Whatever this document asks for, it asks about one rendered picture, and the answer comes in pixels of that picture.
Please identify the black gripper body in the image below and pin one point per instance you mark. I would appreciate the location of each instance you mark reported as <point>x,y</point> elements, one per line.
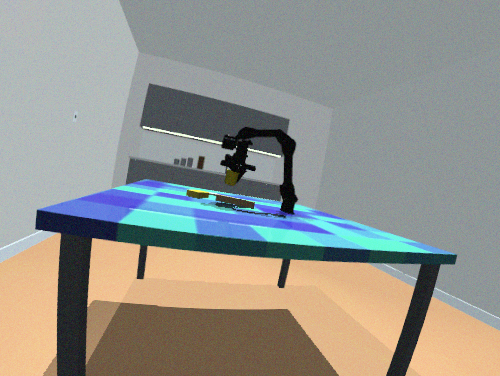
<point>240,158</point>

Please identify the tan rectangular bar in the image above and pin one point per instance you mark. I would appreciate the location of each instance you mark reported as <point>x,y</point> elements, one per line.
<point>235,201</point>

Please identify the yellow flat block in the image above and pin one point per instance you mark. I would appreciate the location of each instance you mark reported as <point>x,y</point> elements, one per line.
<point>197,194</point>

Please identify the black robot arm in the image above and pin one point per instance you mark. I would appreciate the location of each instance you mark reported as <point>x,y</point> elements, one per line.
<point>287,189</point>

